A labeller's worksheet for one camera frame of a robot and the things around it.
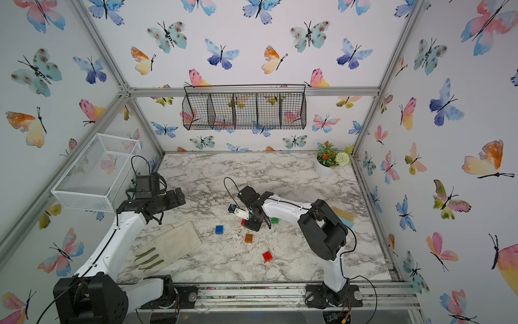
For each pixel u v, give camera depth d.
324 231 0.49
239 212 0.81
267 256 0.83
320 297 0.73
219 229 0.90
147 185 0.62
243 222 0.91
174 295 0.72
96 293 0.38
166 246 0.87
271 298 0.75
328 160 0.99
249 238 0.87
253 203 0.68
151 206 0.57
